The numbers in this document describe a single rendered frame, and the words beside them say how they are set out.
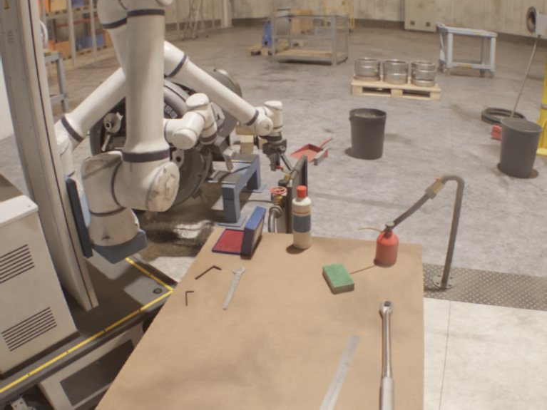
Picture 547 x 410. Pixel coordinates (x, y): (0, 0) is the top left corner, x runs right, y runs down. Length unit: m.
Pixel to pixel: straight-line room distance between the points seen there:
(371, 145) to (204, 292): 2.51
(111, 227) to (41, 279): 0.31
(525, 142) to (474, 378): 2.29
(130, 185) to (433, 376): 1.33
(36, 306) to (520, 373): 1.85
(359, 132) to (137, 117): 2.59
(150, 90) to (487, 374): 1.63
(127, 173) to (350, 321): 0.79
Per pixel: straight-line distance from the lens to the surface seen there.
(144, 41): 1.35
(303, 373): 1.20
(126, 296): 1.80
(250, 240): 1.61
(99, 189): 1.47
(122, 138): 2.49
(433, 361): 1.93
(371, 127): 3.68
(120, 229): 1.53
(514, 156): 3.79
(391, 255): 1.59
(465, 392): 1.84
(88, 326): 1.71
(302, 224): 1.62
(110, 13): 1.46
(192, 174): 2.38
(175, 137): 1.63
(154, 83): 1.35
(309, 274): 1.55
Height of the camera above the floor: 1.36
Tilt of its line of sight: 26 degrees down
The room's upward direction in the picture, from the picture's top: 2 degrees counter-clockwise
